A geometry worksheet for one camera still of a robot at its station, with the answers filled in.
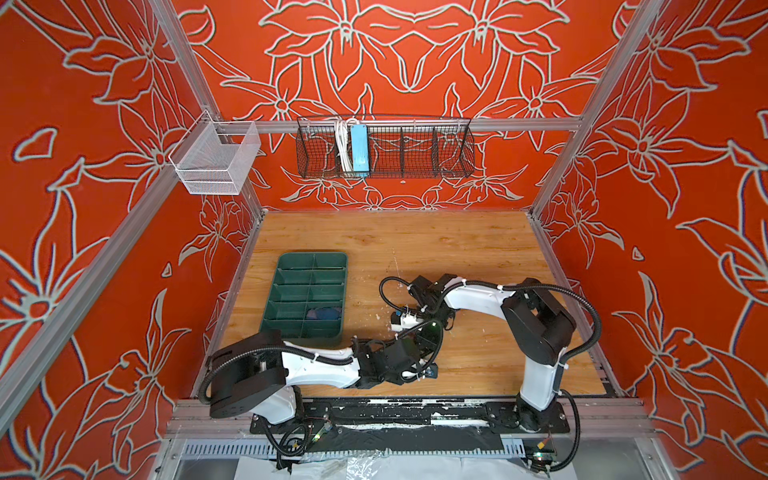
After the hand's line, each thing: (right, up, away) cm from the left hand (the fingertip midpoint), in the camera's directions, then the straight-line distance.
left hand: (408, 349), depth 82 cm
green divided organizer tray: (-30, +13, +6) cm, 33 cm away
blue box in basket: (-14, +59, +8) cm, 61 cm away
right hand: (+2, -1, +2) cm, 3 cm away
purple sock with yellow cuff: (-25, +9, +4) cm, 27 cm away
